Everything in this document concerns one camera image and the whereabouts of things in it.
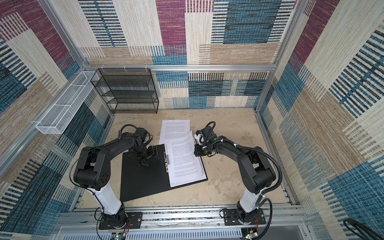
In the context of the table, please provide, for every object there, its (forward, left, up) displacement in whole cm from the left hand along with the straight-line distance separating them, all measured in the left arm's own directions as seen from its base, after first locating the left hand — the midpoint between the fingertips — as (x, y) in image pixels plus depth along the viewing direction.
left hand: (155, 158), depth 92 cm
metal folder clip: (-2, -7, -1) cm, 7 cm away
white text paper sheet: (+24, -8, -2) cm, 25 cm away
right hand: (+1, -24, +3) cm, 24 cm away
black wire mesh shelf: (+46, +24, +15) cm, 54 cm away
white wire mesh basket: (+4, +41, +31) cm, 52 cm away
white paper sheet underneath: (-5, -18, -3) cm, 19 cm away
